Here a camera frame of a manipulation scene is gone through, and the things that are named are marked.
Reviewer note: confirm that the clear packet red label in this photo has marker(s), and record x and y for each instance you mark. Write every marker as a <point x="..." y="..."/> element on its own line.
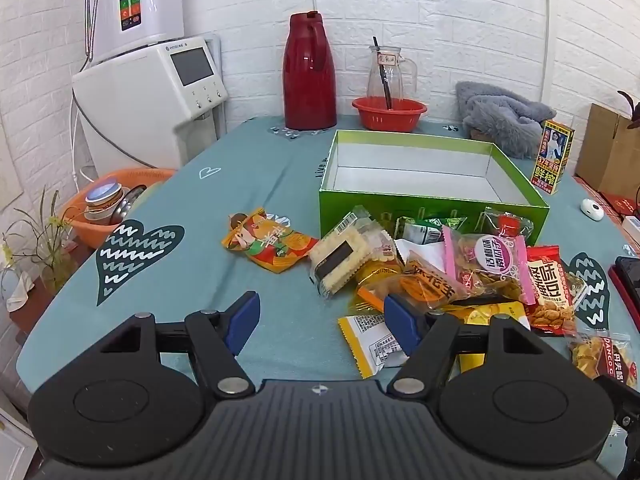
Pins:
<point x="507" y="225"/>

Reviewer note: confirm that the teal printed tablecloth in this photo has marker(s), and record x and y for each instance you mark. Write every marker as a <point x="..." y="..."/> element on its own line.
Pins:
<point x="250" y="185"/>

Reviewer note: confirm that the purple leaf plant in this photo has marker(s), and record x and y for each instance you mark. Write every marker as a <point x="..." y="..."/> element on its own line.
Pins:
<point x="634" y="110"/>

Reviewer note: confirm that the pink snack packet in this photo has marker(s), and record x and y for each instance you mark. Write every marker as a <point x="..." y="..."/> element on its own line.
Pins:
<point x="487" y="262"/>

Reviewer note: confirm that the small clear gold packet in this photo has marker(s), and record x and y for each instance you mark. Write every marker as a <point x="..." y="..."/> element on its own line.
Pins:
<point x="577" y="287"/>

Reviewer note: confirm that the white foil snack packet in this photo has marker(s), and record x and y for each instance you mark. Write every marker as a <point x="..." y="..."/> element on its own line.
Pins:
<point x="420" y="252"/>

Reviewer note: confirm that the brown cardboard box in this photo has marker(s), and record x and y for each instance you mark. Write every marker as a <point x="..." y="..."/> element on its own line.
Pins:
<point x="607" y="155"/>

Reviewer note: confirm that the stack of bowls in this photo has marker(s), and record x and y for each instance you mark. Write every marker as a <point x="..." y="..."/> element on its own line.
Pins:
<point x="105" y="202"/>

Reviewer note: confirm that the red bean snack packet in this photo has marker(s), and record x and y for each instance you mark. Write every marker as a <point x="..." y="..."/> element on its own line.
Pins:
<point x="550" y="290"/>

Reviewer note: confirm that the glass pitcher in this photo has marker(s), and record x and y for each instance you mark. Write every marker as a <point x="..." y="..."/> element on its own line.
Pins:
<point x="400" y="77"/>

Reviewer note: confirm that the green potted plant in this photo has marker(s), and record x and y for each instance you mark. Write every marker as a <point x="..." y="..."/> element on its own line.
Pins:
<point x="42" y="240"/>

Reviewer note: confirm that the white water purifier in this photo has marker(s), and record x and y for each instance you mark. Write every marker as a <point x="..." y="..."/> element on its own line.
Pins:
<point x="150" y="5"/>

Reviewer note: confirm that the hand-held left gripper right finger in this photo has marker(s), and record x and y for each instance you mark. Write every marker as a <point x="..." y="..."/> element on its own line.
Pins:
<point x="400" y="322"/>

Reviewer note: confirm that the white wall conduit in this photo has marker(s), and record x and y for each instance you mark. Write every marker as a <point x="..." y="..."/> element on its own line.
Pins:
<point x="546" y="35"/>

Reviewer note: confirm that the green snack packet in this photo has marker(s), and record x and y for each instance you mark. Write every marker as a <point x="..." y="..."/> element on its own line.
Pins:
<point x="425" y="230"/>

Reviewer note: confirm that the yellow clear snack packet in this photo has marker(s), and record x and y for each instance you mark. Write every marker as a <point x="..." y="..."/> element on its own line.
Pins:
<point x="372" y="282"/>

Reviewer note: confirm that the red flat box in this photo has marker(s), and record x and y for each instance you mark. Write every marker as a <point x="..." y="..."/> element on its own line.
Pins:
<point x="620" y="205"/>

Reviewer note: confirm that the black wallet red case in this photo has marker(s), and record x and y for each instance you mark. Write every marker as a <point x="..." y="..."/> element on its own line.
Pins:
<point x="627" y="285"/>

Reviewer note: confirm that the clear rice cracker packet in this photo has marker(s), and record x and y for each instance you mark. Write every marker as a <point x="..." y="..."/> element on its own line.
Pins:
<point x="340" y="255"/>

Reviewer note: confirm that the yellow white snack packet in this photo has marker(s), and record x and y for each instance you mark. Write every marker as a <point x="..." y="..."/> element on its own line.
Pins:
<point x="370" y="342"/>

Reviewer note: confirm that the orange red snack packet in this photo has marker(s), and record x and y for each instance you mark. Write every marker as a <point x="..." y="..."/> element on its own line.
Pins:
<point x="265" y="242"/>

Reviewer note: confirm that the green cardboard box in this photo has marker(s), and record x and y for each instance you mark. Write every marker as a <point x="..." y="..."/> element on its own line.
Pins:
<point x="425" y="205"/>

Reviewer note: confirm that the grey fluffy plush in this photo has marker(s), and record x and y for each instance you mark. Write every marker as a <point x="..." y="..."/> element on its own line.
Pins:
<point x="500" y="115"/>

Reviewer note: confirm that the white round device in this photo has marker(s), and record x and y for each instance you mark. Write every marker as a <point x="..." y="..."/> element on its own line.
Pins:
<point x="592" y="209"/>

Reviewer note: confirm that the orange peanut packet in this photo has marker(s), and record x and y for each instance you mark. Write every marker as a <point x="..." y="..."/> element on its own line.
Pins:
<point x="430" y="285"/>

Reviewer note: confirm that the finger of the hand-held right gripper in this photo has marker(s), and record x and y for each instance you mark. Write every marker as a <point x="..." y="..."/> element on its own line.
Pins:
<point x="627" y="405"/>

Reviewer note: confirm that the red plastic basket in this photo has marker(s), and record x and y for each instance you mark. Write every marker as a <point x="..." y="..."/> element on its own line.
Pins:
<point x="390" y="116"/>

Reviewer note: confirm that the yellow printed carton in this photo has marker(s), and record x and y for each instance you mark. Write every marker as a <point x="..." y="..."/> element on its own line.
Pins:
<point x="552" y="160"/>

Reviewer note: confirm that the orange plastic basin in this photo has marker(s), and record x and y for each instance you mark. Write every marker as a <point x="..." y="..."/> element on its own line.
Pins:
<point x="82" y="225"/>

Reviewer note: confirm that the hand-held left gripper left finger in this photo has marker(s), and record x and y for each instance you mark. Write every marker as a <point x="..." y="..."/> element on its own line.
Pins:
<point x="245" y="317"/>

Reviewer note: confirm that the clear fried snack packet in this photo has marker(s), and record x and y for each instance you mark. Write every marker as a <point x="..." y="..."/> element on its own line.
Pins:
<point x="600" y="355"/>

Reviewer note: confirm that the white power strip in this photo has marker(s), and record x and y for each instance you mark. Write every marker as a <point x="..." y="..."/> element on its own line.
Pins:
<point x="632" y="227"/>

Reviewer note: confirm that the red thermos jug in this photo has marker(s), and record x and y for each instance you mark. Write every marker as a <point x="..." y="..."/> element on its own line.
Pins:
<point x="307" y="80"/>

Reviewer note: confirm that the black straw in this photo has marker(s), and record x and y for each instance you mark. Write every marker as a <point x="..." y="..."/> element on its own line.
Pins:
<point x="382" y="70"/>

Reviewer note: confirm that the yellow chips packet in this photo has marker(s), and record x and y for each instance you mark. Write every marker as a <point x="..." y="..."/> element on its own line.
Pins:
<point x="487" y="312"/>

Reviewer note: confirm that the white appliance with screen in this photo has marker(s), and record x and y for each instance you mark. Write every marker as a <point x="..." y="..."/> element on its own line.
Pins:
<point x="140" y="105"/>

